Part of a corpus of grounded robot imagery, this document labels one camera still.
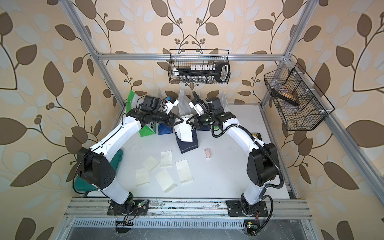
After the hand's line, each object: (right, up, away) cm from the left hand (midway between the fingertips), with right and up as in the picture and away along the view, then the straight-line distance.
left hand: (178, 117), depth 79 cm
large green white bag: (-30, +11, +14) cm, 35 cm away
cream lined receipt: (+2, -32, +8) cm, 33 cm away
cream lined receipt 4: (-18, -28, +11) cm, 35 cm away
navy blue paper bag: (+3, -18, +13) cm, 22 cm away
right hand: (+5, -2, +2) cm, 6 cm away
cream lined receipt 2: (-8, -36, +4) cm, 37 cm away
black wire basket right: (+62, +5, -4) cm, 62 cm away
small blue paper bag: (-13, -8, +23) cm, 27 cm away
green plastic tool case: (-50, -36, -2) cm, 61 cm away
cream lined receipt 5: (-22, -34, +6) cm, 41 cm away
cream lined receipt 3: (-9, -26, +12) cm, 30 cm away
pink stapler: (+16, -22, +12) cm, 30 cm away
